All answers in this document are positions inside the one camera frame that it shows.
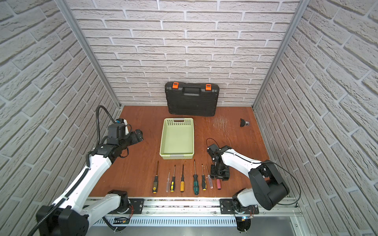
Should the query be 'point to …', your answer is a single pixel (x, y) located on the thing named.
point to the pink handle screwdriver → (219, 186)
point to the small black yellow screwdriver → (204, 183)
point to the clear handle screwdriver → (209, 179)
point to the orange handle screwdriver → (182, 183)
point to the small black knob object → (243, 123)
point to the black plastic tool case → (192, 99)
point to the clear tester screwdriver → (168, 185)
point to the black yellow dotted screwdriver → (155, 185)
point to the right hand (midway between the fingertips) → (219, 179)
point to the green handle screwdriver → (196, 184)
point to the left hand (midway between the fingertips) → (138, 131)
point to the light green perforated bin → (177, 141)
